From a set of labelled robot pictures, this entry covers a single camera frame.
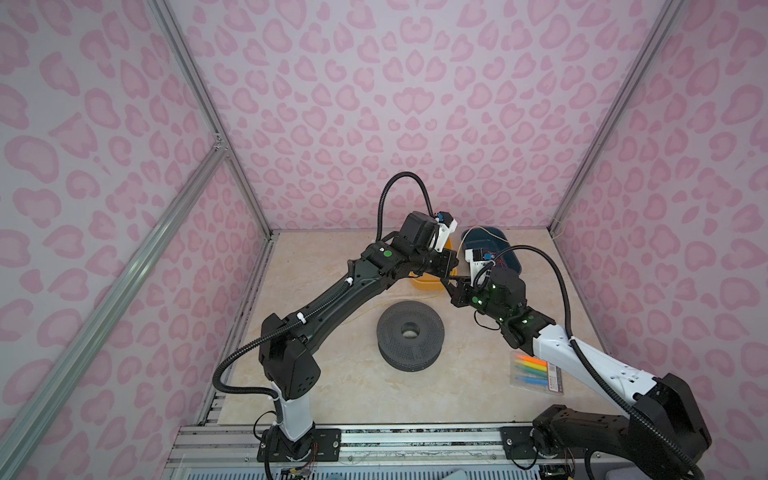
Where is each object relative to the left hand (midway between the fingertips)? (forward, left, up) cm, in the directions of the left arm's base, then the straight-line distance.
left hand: (462, 257), depth 73 cm
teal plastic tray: (+13, -12, -9) cm, 20 cm away
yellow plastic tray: (+11, +6, -26) cm, 28 cm away
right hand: (-1, +4, -6) cm, 8 cm away
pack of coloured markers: (-18, -20, -29) cm, 40 cm away
